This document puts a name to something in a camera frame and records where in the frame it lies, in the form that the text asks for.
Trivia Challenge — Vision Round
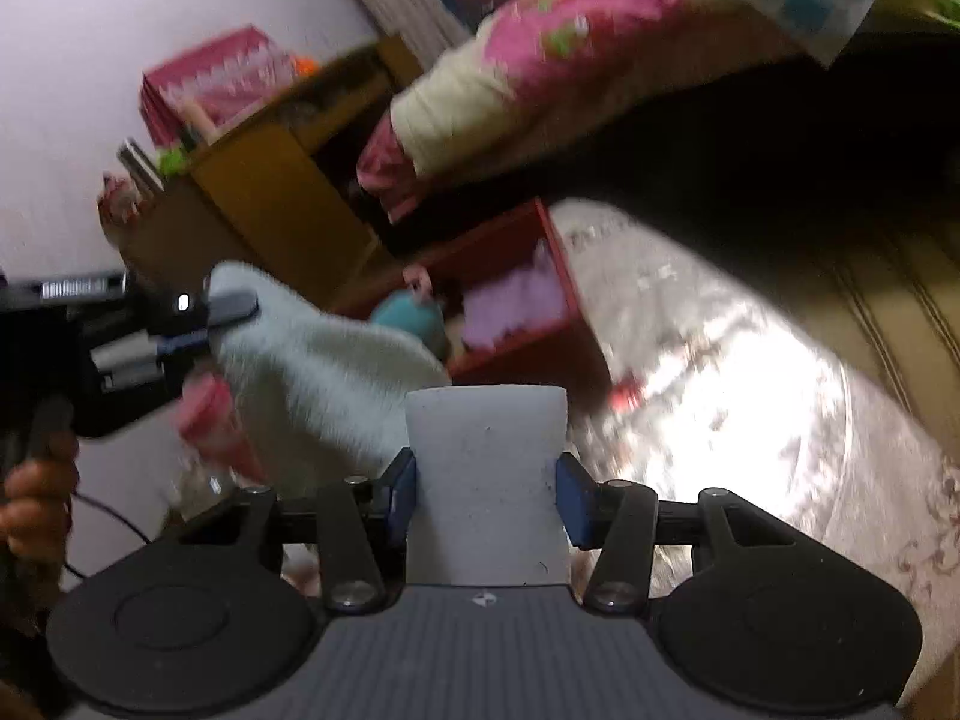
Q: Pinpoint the white sponge block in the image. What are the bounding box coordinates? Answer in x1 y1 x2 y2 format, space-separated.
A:
405 385 569 587

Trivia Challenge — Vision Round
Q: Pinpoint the light blue towel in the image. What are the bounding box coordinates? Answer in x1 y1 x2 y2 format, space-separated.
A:
210 262 451 497

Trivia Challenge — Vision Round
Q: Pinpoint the purple cloth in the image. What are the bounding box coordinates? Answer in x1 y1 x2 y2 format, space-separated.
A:
460 239 566 351

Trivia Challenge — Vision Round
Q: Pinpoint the pink pig plush toy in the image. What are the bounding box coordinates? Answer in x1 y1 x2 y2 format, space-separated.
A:
368 265 451 361

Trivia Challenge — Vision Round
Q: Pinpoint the person left hand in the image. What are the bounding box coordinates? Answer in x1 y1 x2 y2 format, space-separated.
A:
2 431 80 564

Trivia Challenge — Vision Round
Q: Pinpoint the pink lidded paper cup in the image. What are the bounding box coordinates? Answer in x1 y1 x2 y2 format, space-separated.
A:
174 372 267 484

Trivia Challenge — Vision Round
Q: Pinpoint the wooden cabinet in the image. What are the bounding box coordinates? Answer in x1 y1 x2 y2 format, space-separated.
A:
119 34 421 307

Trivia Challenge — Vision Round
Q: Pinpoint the glass jar clear lid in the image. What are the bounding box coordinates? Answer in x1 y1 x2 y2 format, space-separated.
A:
163 452 238 520

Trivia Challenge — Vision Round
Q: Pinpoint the pink gift box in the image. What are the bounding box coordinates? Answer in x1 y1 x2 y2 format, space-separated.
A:
139 25 301 148

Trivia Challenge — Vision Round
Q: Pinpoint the red cardboard box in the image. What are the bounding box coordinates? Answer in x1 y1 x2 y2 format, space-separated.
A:
412 200 610 405

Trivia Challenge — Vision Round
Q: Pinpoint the pink floral quilt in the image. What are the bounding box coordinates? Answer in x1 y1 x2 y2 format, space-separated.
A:
355 0 960 223

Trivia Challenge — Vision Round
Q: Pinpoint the black cable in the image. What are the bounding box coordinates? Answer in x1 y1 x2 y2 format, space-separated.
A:
62 489 157 582

